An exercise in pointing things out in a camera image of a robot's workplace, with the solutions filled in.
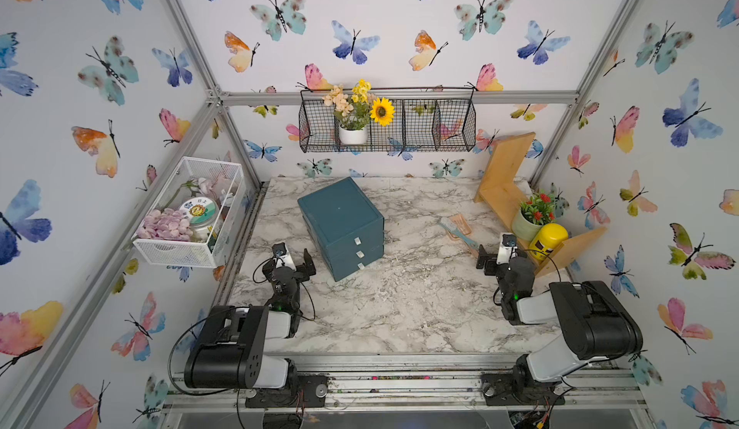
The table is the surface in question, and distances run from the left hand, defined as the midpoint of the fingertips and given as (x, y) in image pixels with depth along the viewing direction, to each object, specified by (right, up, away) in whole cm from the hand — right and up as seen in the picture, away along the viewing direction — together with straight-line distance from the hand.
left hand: (294, 250), depth 90 cm
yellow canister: (+75, +5, -6) cm, 76 cm away
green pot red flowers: (+72, +11, -3) cm, 73 cm away
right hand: (+65, +2, +2) cm, 65 cm away
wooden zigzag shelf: (+71, +18, +17) cm, 75 cm away
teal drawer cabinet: (+17, +8, -9) cm, 21 cm away
